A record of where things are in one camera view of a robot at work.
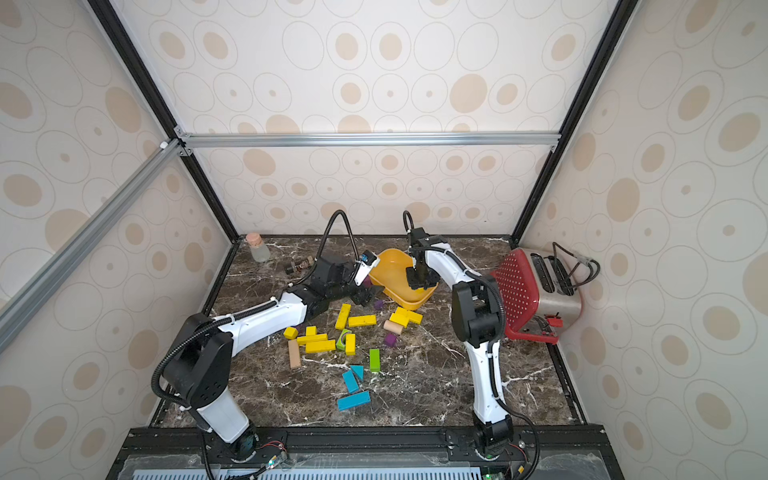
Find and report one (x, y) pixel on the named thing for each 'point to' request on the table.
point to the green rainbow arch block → (341, 342)
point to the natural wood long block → (294, 354)
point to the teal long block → (353, 400)
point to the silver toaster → (559, 293)
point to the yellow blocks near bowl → (403, 317)
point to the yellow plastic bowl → (390, 276)
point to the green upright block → (374, 360)
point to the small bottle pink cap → (259, 252)
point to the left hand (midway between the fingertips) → (381, 276)
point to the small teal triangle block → (359, 370)
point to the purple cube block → (390, 339)
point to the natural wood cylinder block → (393, 326)
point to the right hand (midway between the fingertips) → (432, 283)
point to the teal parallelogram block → (350, 381)
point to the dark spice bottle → (291, 269)
